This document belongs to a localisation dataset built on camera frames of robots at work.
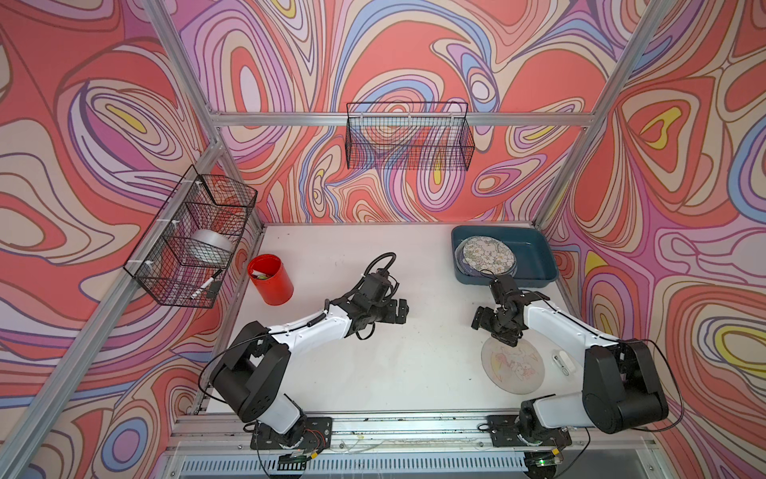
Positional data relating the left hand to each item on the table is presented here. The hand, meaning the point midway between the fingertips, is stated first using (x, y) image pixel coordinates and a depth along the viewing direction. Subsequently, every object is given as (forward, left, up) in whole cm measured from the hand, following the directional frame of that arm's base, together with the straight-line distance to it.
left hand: (400, 310), depth 87 cm
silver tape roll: (+2, +46, +25) cm, 53 cm away
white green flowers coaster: (+23, -32, -3) cm, 39 cm away
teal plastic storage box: (+23, -50, -6) cm, 56 cm away
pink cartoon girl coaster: (-14, -34, -8) cm, 38 cm away
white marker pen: (-2, +48, +17) cm, 51 cm away
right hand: (-6, -26, -6) cm, 27 cm away
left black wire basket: (+20, +57, +24) cm, 65 cm away
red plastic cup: (+10, +41, +4) cm, 42 cm away
